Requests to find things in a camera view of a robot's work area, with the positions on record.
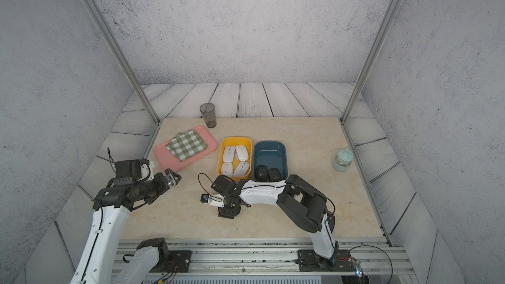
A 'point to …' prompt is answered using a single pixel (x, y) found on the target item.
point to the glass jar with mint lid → (342, 162)
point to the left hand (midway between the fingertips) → (175, 181)
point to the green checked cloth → (186, 144)
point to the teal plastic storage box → (271, 154)
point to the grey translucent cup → (208, 111)
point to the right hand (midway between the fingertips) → (225, 206)
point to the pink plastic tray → (169, 162)
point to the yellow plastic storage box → (225, 141)
